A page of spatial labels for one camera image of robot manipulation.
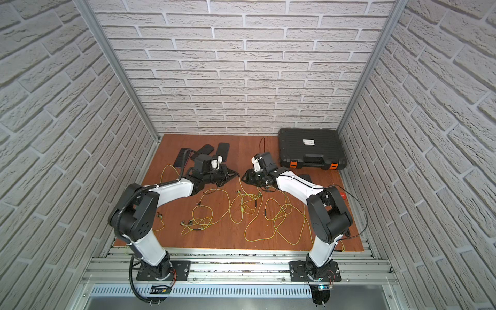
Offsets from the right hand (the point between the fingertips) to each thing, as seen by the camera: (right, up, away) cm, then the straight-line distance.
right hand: (246, 178), depth 90 cm
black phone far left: (-41, +7, +20) cm, 46 cm away
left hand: (-3, +4, -1) cm, 5 cm away
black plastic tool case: (+42, +15, +18) cm, 48 cm away
